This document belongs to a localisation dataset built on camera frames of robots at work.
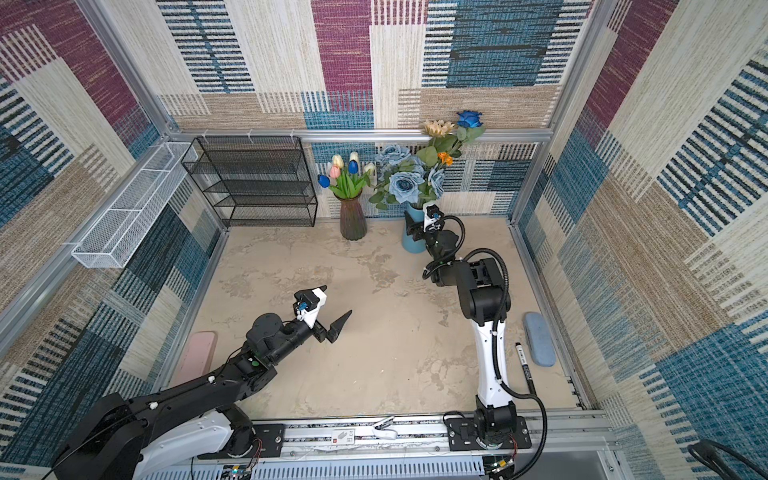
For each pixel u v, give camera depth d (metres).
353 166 0.93
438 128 0.83
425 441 0.74
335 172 0.92
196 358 0.85
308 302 0.63
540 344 0.86
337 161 0.94
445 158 0.92
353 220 1.08
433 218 0.87
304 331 0.69
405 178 0.79
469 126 0.84
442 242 0.83
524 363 0.85
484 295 0.63
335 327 0.70
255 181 1.11
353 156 0.97
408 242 1.11
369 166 1.02
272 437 0.74
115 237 0.71
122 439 0.41
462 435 0.73
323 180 0.94
